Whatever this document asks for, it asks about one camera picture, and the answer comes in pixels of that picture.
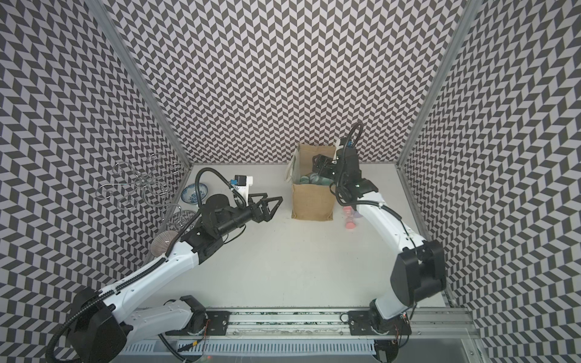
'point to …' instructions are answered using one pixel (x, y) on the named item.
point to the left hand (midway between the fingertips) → (276, 200)
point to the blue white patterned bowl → (188, 193)
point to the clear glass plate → (180, 220)
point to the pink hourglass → (348, 212)
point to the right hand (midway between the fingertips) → (323, 163)
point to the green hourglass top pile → (304, 180)
